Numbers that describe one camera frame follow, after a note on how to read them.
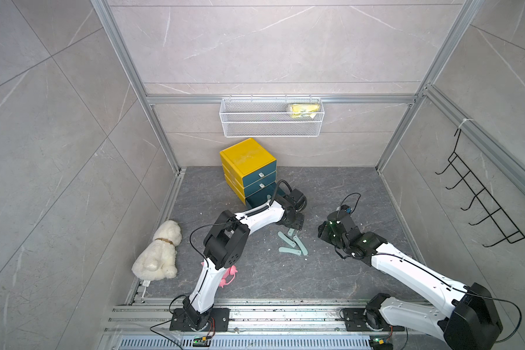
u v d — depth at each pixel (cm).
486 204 66
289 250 90
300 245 91
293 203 75
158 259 78
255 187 95
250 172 89
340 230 63
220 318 73
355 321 73
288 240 93
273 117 101
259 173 93
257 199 101
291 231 95
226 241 53
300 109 85
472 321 38
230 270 83
